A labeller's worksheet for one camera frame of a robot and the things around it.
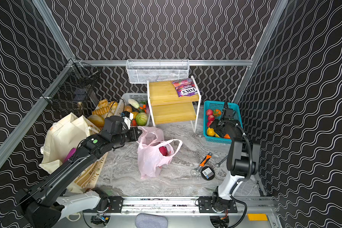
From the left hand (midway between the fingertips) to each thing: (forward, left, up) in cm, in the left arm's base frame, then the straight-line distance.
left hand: (145, 131), depth 72 cm
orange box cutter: (-2, -33, -28) cm, 44 cm away
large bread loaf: (+25, +44, -20) cm, 55 cm away
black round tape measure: (-10, -34, -27) cm, 44 cm away
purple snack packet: (-7, +42, -11) cm, 44 cm away
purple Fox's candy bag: (+24, -20, +9) cm, 33 cm away
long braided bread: (+35, +45, -21) cm, 61 cm away
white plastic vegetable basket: (+47, +18, -18) cm, 54 cm away
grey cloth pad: (-35, -1, -24) cm, 42 cm away
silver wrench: (-2, -44, -28) cm, 52 cm away
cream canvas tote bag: (0, +44, -3) cm, 44 cm away
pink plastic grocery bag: (-10, -6, -2) cm, 12 cm away
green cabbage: (+23, +10, -17) cm, 30 cm away
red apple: (+36, -40, -22) cm, 58 cm away
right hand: (+18, -41, -20) cm, 49 cm away
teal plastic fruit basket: (+42, -43, -20) cm, 63 cm away
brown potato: (+33, +22, -16) cm, 43 cm away
